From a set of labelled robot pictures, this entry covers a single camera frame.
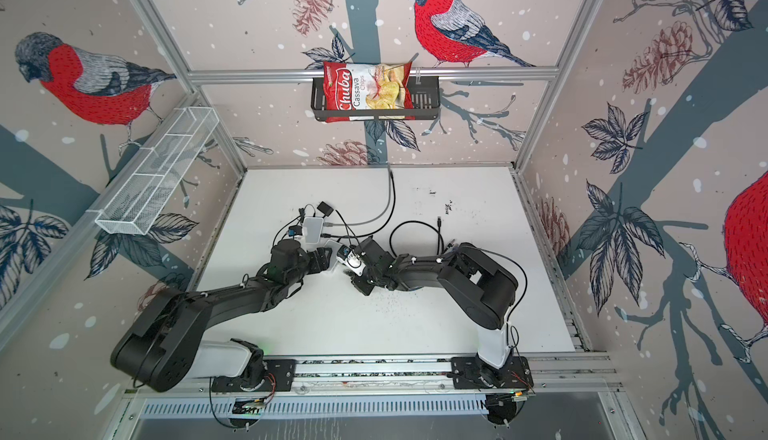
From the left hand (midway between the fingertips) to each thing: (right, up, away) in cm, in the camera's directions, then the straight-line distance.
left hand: (321, 251), depth 90 cm
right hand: (+9, -10, 0) cm, 13 cm away
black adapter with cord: (-3, +12, +16) cm, 21 cm away
